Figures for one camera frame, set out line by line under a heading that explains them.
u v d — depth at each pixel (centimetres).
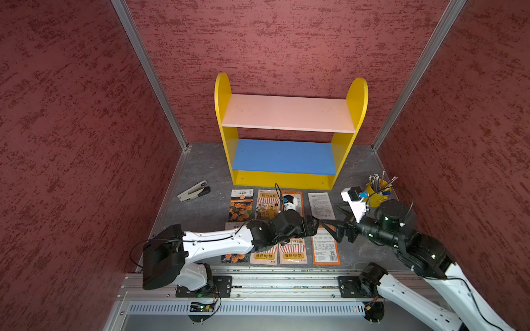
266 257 81
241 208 95
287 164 90
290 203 69
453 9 71
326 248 83
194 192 98
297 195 100
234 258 81
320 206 95
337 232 54
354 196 52
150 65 86
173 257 41
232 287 75
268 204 97
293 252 83
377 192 90
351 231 54
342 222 53
